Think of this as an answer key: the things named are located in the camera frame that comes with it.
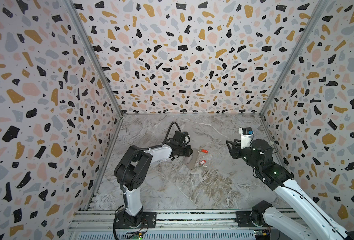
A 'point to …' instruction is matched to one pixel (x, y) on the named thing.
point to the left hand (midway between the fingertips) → (192, 148)
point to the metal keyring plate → (192, 162)
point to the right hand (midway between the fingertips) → (229, 138)
